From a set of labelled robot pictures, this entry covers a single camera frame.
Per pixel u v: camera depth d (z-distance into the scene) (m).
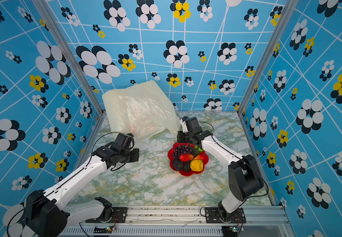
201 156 0.90
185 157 0.87
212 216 0.73
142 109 0.79
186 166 0.85
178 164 0.83
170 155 0.91
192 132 0.68
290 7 0.68
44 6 0.69
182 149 0.89
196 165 0.83
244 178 0.44
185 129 0.79
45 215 0.38
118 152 0.60
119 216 0.73
